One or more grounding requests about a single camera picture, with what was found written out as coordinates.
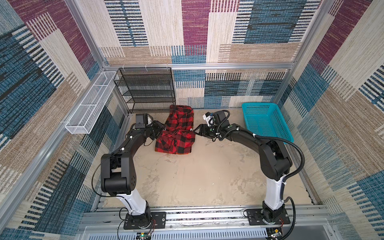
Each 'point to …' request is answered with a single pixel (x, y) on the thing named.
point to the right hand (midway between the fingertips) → (196, 134)
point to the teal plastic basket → (266, 119)
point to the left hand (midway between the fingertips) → (165, 124)
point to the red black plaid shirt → (178, 135)
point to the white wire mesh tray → (84, 118)
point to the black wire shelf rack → (146, 89)
